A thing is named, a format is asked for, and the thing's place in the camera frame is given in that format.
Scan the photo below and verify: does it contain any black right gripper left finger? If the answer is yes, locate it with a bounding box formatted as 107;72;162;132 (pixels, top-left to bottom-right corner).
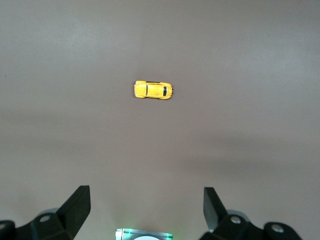
0;185;91;240

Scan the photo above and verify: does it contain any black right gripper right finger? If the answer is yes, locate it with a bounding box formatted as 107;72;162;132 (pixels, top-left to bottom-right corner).
201;186;303;240

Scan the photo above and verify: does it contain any yellow beetle toy car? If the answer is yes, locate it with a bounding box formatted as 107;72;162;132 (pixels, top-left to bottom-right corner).
134;79;174;101

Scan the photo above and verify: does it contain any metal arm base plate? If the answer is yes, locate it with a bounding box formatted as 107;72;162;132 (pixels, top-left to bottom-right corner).
115;227;174;240

